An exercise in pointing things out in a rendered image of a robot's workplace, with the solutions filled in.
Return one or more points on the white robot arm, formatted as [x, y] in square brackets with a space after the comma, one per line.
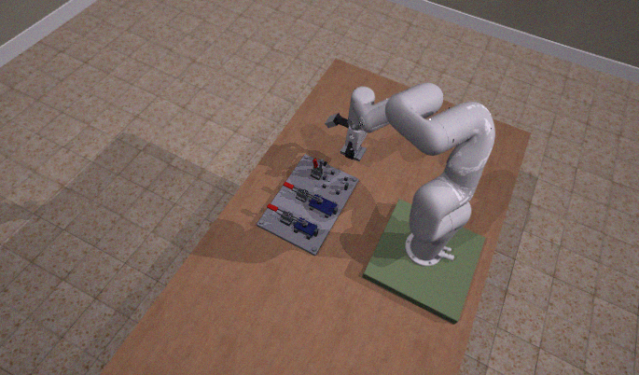
[468, 127]

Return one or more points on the toggle clamp with red handle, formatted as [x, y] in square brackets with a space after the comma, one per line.
[287, 216]

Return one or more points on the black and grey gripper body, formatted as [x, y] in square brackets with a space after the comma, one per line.
[356, 137]

